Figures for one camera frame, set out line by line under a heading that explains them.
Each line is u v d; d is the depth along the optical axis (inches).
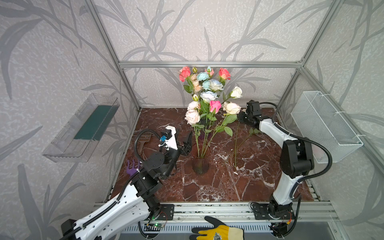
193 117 26.0
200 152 30.3
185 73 30.3
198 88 32.4
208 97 25.4
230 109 24.8
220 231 26.2
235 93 27.4
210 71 31.6
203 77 31.7
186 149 22.0
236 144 39.0
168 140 20.1
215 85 29.7
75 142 25.2
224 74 32.4
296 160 19.7
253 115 29.0
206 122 27.8
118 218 21.8
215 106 24.2
